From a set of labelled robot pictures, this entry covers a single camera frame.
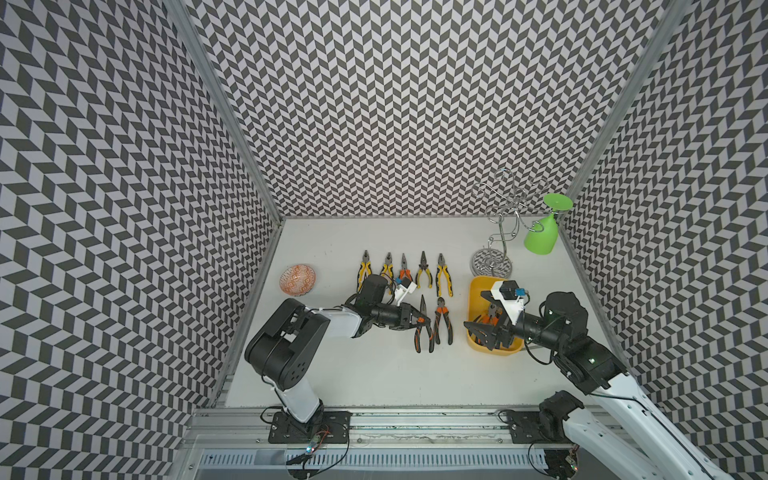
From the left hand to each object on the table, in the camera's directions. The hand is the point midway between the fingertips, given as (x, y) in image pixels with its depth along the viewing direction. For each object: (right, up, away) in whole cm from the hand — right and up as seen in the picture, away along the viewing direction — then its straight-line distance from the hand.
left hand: (426, 324), depth 83 cm
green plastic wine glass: (+33, +24, 0) cm, 41 cm away
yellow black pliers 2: (-12, +14, +19) cm, 26 cm away
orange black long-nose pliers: (-3, -2, -2) cm, 4 cm away
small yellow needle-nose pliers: (+1, +15, +22) cm, 27 cm away
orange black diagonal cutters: (+6, +2, +10) cm, 12 cm away
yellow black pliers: (-19, +16, +22) cm, 33 cm away
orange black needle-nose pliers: (-6, +13, +19) cm, 24 cm away
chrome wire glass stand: (+24, +16, +19) cm, 35 cm away
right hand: (+11, +6, -13) cm, 18 cm away
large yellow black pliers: (+6, +11, +18) cm, 22 cm away
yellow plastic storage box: (+16, +4, +6) cm, 17 cm away
